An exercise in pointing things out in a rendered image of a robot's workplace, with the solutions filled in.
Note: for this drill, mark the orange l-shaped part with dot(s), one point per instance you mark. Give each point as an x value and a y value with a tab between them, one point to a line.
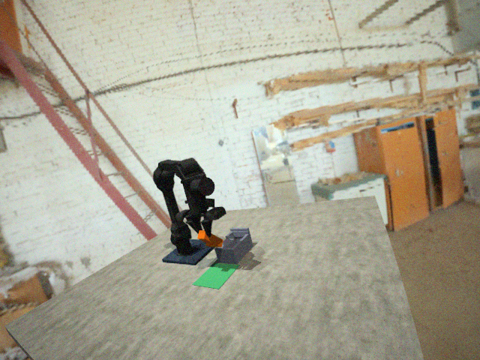
213	241

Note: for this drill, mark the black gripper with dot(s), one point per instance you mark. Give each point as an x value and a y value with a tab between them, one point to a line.
197	209

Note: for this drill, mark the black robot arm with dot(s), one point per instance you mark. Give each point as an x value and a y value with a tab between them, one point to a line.
195	183

